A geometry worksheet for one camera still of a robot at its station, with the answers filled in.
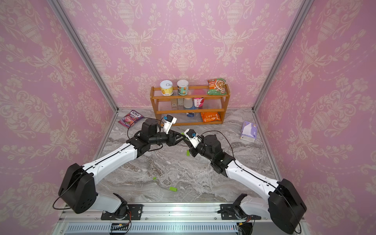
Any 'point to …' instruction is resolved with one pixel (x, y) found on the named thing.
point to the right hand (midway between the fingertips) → (187, 137)
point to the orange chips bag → (207, 116)
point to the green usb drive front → (173, 189)
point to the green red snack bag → (216, 87)
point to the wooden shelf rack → (180, 105)
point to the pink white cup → (199, 102)
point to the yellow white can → (166, 87)
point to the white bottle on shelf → (188, 103)
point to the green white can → (183, 86)
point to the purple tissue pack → (248, 131)
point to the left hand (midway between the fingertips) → (183, 137)
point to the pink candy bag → (129, 120)
